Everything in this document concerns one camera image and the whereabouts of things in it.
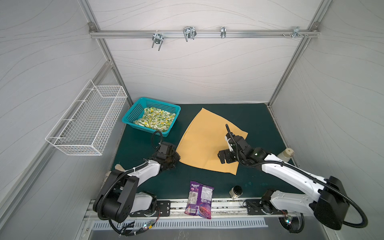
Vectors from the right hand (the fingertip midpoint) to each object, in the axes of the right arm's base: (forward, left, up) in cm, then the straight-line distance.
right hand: (227, 149), depth 82 cm
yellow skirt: (+7, +16, -11) cm, 20 cm away
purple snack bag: (-25, +15, -8) cm, 30 cm away
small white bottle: (0, -33, -3) cm, 33 cm away
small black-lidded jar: (-21, -3, -2) cm, 22 cm away
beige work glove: (-9, +65, -11) cm, 66 cm away
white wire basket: (-5, +69, +21) cm, 72 cm away
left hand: (0, +26, -10) cm, 28 cm away
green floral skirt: (+24, +48, -6) cm, 54 cm away
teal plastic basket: (+29, +64, -5) cm, 71 cm away
